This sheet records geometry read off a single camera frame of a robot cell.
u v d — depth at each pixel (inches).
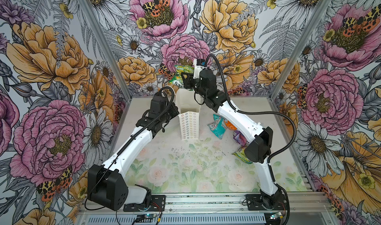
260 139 20.6
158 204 28.9
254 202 29.1
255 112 21.5
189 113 31.1
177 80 29.9
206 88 23.9
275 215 28.2
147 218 28.6
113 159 17.3
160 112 22.4
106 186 15.7
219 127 38.6
